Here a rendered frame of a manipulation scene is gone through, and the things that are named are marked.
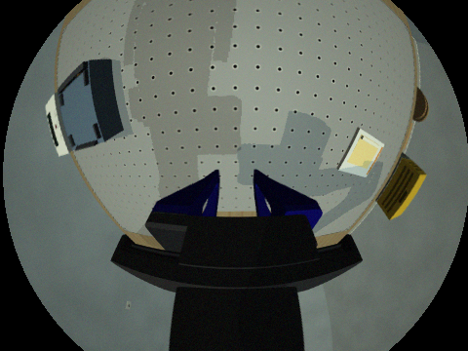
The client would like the blue-grey dock with white console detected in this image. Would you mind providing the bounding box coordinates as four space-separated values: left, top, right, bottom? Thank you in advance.
46 59 124 156

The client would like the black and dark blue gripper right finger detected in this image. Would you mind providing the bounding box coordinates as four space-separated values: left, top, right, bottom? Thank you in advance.
253 170 323 229

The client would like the grey perforated base plate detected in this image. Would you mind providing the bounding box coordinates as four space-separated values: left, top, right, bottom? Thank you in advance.
57 0 415 237

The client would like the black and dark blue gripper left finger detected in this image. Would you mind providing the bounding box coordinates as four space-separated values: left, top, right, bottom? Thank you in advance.
151 170 220 216

